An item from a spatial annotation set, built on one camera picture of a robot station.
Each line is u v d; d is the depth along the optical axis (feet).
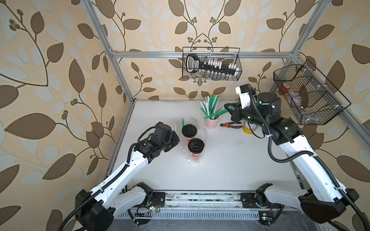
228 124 3.43
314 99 2.38
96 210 1.22
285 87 2.90
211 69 2.78
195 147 2.42
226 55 2.99
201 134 2.55
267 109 1.45
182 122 2.69
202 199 2.47
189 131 2.65
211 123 3.33
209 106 3.16
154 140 1.89
